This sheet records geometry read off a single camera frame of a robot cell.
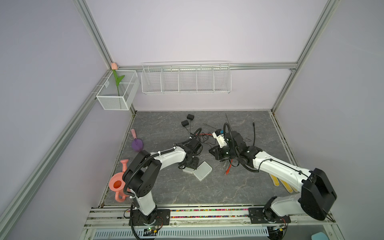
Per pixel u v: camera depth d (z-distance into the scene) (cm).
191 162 81
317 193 41
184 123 113
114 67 89
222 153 72
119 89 89
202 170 87
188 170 86
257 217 72
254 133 108
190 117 116
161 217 74
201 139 104
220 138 74
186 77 99
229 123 113
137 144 99
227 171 89
